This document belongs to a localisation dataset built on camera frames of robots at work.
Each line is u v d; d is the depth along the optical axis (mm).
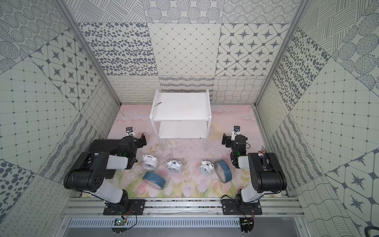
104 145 901
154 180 716
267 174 461
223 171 751
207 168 797
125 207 675
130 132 811
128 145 722
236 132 804
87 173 463
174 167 799
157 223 701
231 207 742
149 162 817
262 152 942
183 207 761
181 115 680
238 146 728
